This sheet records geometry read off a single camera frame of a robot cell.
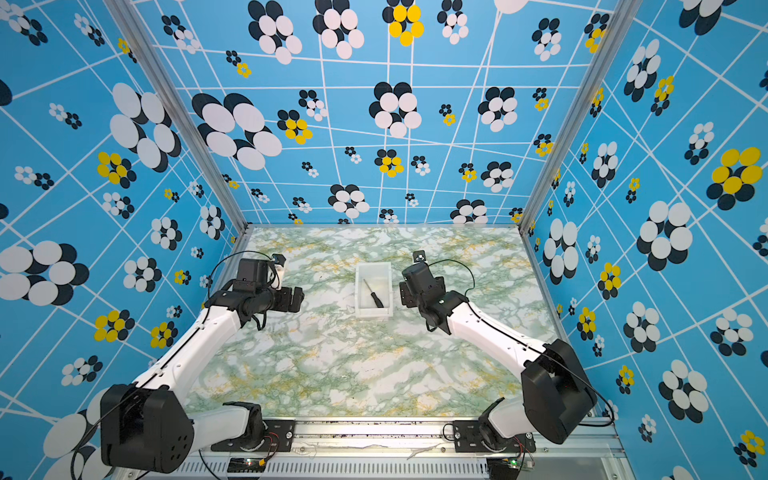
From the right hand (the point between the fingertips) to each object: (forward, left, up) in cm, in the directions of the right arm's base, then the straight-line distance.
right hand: (420, 283), depth 87 cm
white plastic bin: (+11, +14, -12) cm, 21 cm away
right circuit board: (-43, -18, -14) cm, 48 cm away
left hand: (-3, +38, 0) cm, 38 cm away
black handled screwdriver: (+4, +15, -13) cm, 20 cm away
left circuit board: (-43, +44, -16) cm, 63 cm away
